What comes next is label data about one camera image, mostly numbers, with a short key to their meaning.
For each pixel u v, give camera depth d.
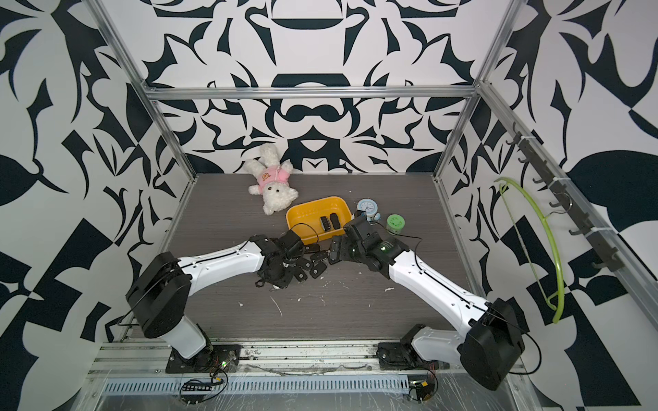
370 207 1.05
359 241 0.60
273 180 1.08
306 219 1.05
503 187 0.78
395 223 0.99
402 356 0.68
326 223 1.02
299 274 0.89
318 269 0.91
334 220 1.03
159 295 0.44
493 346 0.39
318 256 0.94
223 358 0.74
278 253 0.64
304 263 0.92
